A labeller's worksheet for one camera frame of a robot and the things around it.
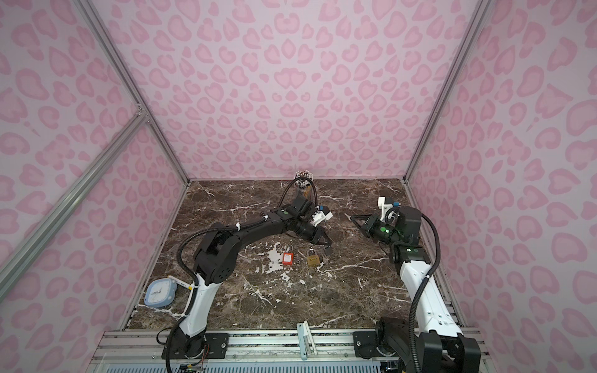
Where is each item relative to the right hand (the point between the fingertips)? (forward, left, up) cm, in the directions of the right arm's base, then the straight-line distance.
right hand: (352, 217), depth 74 cm
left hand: (0, +5, -16) cm, 17 cm away
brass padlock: (-4, +13, -24) cm, 27 cm away
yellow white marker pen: (-14, +61, -24) cm, 67 cm away
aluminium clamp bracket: (-32, +14, -23) cm, 42 cm away
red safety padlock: (-4, +22, -23) cm, 32 cm away
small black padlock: (-2, +7, -20) cm, 21 cm away
